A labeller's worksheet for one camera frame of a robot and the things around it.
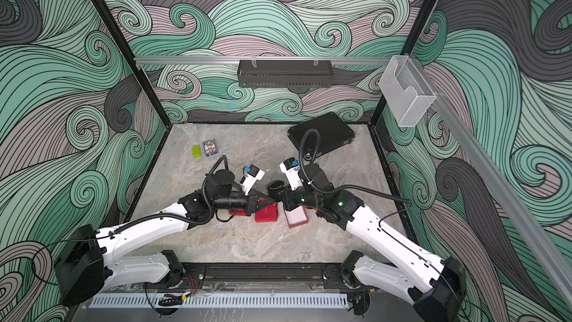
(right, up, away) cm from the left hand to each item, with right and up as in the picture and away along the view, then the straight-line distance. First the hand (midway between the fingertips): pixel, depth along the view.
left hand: (273, 199), depth 71 cm
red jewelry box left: (-10, -3, -3) cm, 11 cm away
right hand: (0, +2, 0) cm, 2 cm away
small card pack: (-33, +16, +38) cm, 53 cm away
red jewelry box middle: (-2, -10, +14) cm, 17 cm away
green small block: (-39, +14, +37) cm, 56 cm away
